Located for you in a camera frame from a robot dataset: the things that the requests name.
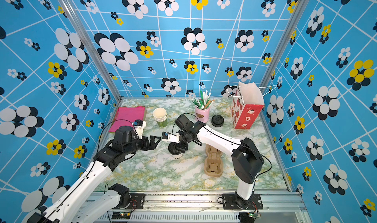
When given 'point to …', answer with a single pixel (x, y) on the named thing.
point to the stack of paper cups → (160, 115)
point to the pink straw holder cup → (202, 115)
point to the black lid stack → (217, 120)
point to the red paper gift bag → (247, 106)
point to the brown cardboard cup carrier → (213, 164)
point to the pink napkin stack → (126, 116)
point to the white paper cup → (177, 156)
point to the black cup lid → (172, 147)
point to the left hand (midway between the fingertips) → (156, 136)
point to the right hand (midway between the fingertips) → (177, 143)
